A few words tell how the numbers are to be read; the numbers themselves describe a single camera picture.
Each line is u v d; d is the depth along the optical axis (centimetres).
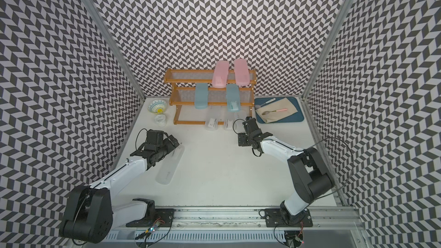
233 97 94
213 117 107
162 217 72
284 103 113
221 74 89
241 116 99
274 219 73
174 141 83
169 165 88
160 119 101
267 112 108
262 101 112
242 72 91
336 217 75
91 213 40
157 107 112
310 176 45
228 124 99
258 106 113
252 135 71
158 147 71
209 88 83
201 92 101
